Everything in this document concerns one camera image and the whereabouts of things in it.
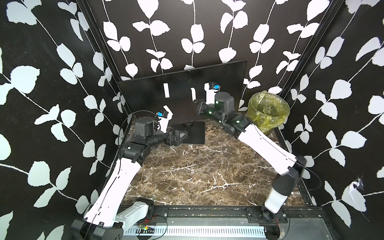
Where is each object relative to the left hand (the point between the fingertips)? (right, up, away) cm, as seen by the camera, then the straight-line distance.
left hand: (179, 129), depth 69 cm
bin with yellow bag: (+58, +11, +33) cm, 67 cm away
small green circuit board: (-17, -48, +1) cm, 51 cm away
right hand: (+7, +14, +1) cm, 15 cm away
